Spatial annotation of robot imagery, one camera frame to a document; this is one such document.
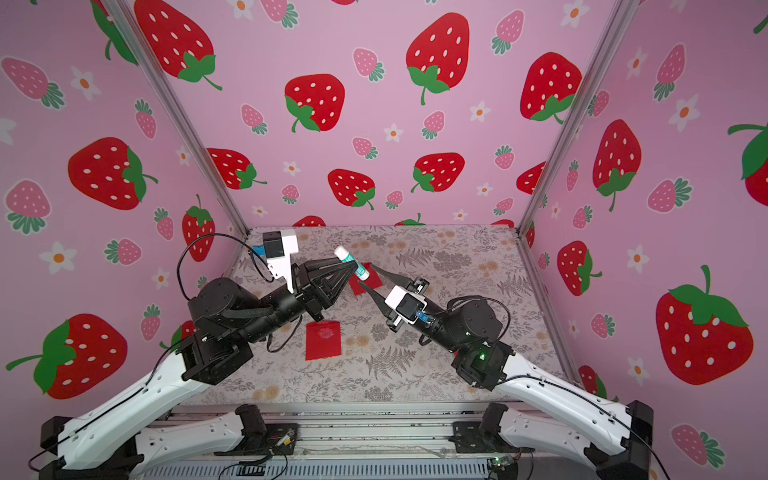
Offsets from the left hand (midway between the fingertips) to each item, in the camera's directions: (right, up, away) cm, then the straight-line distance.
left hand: (353, 263), depth 48 cm
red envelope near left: (-16, -25, +45) cm, 54 cm away
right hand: (+4, -1, +4) cm, 6 cm away
